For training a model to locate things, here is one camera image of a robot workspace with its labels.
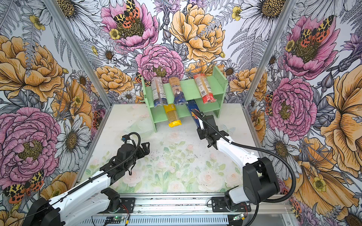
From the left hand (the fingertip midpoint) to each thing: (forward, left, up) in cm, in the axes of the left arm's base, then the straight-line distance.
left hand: (143, 149), depth 85 cm
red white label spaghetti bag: (+30, -37, +21) cm, 53 cm away
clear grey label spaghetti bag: (+22, -10, +21) cm, 32 cm away
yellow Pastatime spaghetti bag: (+21, -17, +6) cm, 28 cm away
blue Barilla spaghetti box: (+26, -30, +11) cm, 41 cm away
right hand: (+10, -37, +4) cm, 38 cm away
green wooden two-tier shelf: (+17, -8, +12) cm, 22 cm away
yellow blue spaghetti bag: (+21, -22, +22) cm, 37 cm away
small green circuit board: (-33, +10, -10) cm, 35 cm away
